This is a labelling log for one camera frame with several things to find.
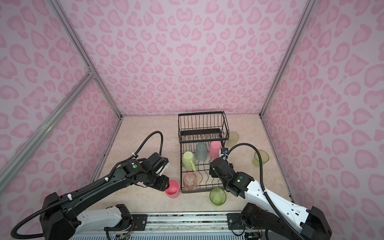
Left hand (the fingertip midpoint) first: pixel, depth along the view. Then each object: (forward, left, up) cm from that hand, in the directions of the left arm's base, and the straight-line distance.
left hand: (166, 183), depth 75 cm
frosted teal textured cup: (+19, -18, -4) cm, 26 cm away
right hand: (+9, -25, +1) cm, 27 cm away
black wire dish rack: (+37, -19, -11) cm, 43 cm away
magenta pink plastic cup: (0, -2, -11) cm, 11 cm away
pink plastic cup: (+20, -26, 0) cm, 33 cm away
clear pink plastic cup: (+3, -12, -7) cm, 14 cm away
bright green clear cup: (-4, -26, -10) cm, 28 cm away
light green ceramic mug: (+12, -11, 0) cm, 16 cm away
